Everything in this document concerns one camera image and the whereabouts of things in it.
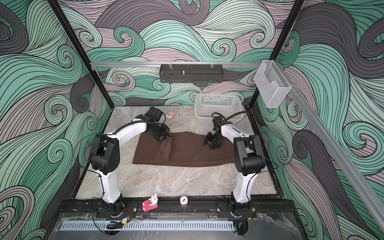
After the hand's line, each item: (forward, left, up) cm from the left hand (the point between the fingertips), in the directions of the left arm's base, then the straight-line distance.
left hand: (173, 134), depth 91 cm
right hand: (-3, -21, -6) cm, 22 cm away
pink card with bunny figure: (-38, +8, -5) cm, 39 cm away
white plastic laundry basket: (+37, -24, -9) cm, 45 cm away
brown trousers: (-3, -6, -13) cm, 14 cm away
